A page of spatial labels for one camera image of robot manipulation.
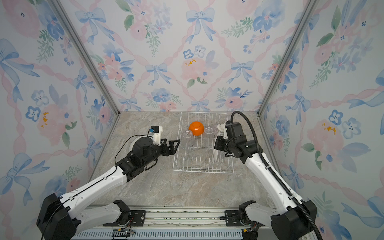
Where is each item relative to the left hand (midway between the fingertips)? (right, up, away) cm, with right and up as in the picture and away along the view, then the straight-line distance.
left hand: (174, 139), depth 75 cm
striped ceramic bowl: (+29, +5, +25) cm, 39 cm away
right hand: (+22, -1, +3) cm, 22 cm away
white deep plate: (-31, -5, +25) cm, 40 cm away
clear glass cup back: (+20, +4, +22) cm, 30 cm away
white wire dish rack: (+11, -5, +25) cm, 28 cm away
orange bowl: (+12, +5, +29) cm, 32 cm away
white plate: (+21, -7, +4) cm, 23 cm away
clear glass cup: (+6, +2, +20) cm, 21 cm away
